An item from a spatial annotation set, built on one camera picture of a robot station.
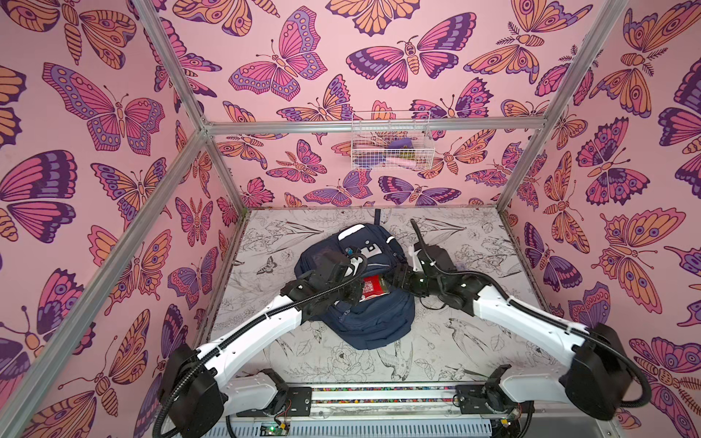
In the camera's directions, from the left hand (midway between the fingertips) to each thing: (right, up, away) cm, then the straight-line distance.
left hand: (365, 282), depth 79 cm
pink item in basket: (+13, +37, +7) cm, 39 cm away
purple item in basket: (+13, +45, +16) cm, 50 cm away
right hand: (+8, +2, +1) cm, 8 cm away
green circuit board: (-24, -38, -7) cm, 45 cm away
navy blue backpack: (+6, -12, +1) cm, 13 cm away
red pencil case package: (+3, -3, +7) cm, 8 cm away
